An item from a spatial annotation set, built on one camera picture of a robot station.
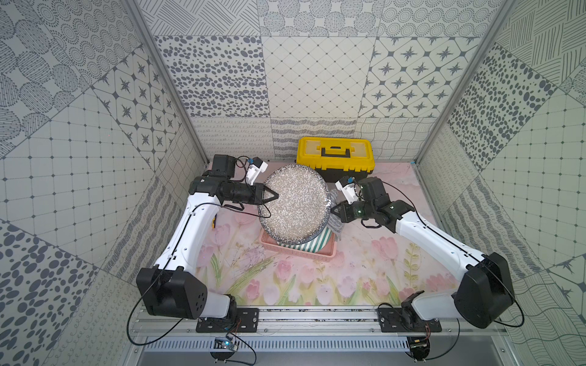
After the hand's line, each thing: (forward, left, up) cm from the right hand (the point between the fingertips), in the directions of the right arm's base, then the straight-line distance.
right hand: (333, 212), depth 81 cm
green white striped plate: (-11, +7, -3) cm, 14 cm away
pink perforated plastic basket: (-9, +2, -15) cm, 18 cm away
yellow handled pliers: (+5, +50, -16) cm, 53 cm away
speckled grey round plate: (-3, +12, +5) cm, 13 cm away
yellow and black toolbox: (+28, -3, +1) cm, 28 cm away
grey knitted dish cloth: (-4, -1, -2) cm, 4 cm away
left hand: (+1, +21, +11) cm, 24 cm away
